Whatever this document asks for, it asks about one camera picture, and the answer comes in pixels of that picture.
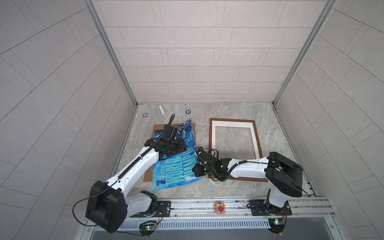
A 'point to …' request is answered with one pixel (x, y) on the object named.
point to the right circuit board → (277, 225)
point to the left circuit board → (147, 228)
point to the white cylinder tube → (162, 109)
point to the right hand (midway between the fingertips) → (191, 173)
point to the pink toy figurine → (220, 206)
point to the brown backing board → (149, 173)
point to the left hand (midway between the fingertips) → (188, 146)
